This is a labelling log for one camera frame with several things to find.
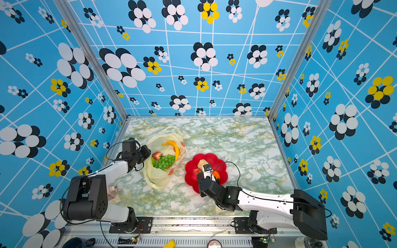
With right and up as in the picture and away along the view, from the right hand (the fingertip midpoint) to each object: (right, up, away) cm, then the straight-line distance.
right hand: (202, 180), depth 79 cm
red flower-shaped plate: (+9, +5, +12) cm, 16 cm away
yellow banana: (-19, +17, +20) cm, 32 cm away
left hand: (-31, +15, +14) cm, 37 cm away
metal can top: (+5, -19, -19) cm, 27 cm away
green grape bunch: (-23, +7, +12) cm, 26 cm away
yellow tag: (-14, -26, -10) cm, 31 cm away
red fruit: (-4, +3, +6) cm, 8 cm away
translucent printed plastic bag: (-22, +12, +21) cm, 33 cm away
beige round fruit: (-1, +7, +8) cm, 11 cm away
